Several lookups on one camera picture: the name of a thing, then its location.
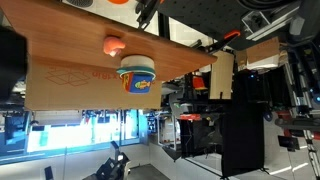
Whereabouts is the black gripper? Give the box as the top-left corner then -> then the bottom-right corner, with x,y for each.
43,141 -> 131,180

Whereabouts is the colourful soft picture cube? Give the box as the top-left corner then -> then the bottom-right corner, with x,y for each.
120,71 -> 154,95

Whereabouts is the white bowl teal rim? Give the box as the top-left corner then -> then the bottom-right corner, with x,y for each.
116,54 -> 157,81

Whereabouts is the brown cardboard panel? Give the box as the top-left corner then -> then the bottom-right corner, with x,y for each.
24,54 -> 163,111

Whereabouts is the red flat case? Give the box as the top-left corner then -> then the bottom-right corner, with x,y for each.
179,113 -> 203,121

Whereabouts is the pink plush toy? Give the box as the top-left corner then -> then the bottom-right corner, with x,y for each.
102,35 -> 127,58

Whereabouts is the black rounded blurry object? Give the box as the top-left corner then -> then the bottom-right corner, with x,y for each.
0,25 -> 29,101

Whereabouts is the black metal table leg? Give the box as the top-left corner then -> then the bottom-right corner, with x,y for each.
158,13 -> 171,39

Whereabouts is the dark round mesh object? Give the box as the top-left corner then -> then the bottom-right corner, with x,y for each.
66,0 -> 94,8

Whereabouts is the black perforated mounting board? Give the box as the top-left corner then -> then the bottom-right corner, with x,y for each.
156,0 -> 320,51

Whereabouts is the brown cardboard box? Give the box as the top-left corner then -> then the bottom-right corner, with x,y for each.
235,36 -> 281,66

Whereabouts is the black bar clamp orange handle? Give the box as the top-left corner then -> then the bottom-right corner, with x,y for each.
190,29 -> 242,56
134,0 -> 166,30

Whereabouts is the black camera tripod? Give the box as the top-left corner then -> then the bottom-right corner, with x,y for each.
288,43 -> 320,180

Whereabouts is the silver aluminium extrusion frame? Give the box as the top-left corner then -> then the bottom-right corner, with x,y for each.
241,9 -> 294,42

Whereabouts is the black cable coil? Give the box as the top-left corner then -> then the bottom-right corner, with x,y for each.
238,0 -> 301,11

